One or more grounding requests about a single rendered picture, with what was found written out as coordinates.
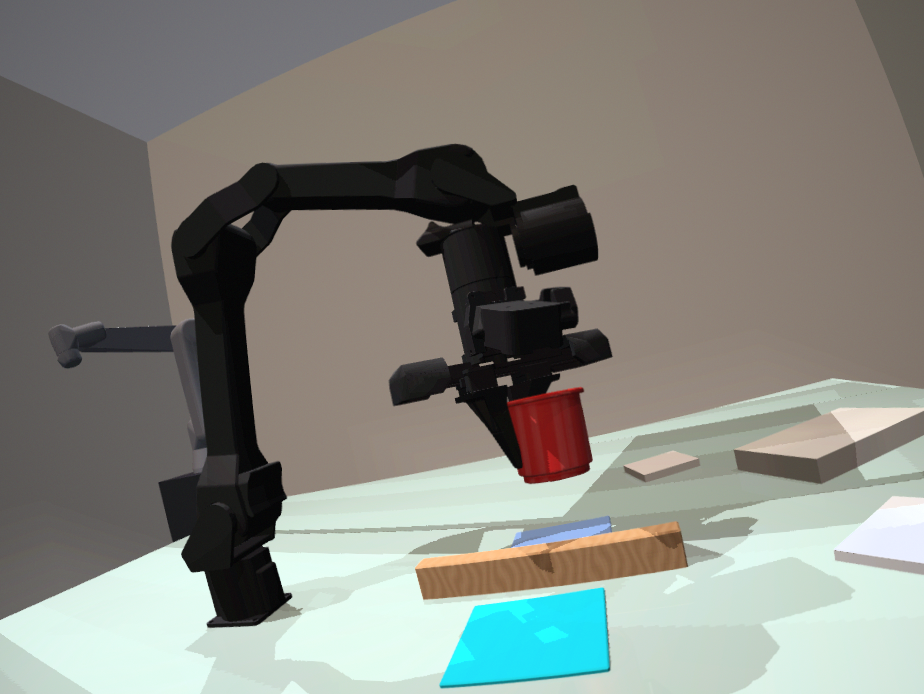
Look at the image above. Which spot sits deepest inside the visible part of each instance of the tan wooden bar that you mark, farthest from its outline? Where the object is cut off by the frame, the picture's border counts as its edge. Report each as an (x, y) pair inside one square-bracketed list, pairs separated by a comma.
[(649, 549)]

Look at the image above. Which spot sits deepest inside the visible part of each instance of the red plastic cup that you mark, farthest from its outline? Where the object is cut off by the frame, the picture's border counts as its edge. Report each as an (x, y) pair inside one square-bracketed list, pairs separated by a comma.
[(552, 436)]

